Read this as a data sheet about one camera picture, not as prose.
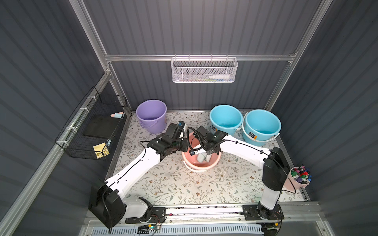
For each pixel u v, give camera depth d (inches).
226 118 40.2
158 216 29.0
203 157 34.2
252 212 29.0
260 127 42.3
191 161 35.9
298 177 29.2
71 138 24.4
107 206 14.9
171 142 23.2
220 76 35.0
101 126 28.9
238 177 34.0
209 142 24.2
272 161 20.4
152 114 42.8
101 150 23.5
